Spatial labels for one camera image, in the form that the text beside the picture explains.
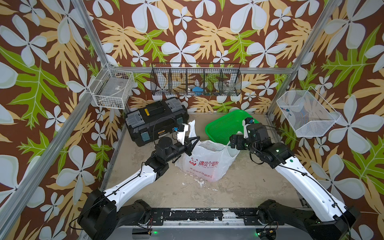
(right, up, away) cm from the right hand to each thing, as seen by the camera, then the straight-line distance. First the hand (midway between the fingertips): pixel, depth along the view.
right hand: (235, 137), depth 75 cm
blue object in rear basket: (-19, +29, +21) cm, 40 cm away
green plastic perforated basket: (-1, +4, +34) cm, 34 cm away
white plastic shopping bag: (-14, -12, +1) cm, 18 cm away
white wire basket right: (+43, +13, +8) cm, 46 cm away
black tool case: (-44, +10, +22) cm, 50 cm away
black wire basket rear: (-20, +37, +24) cm, 48 cm away
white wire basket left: (-69, +28, +11) cm, 76 cm away
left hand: (-19, +1, -4) cm, 19 cm away
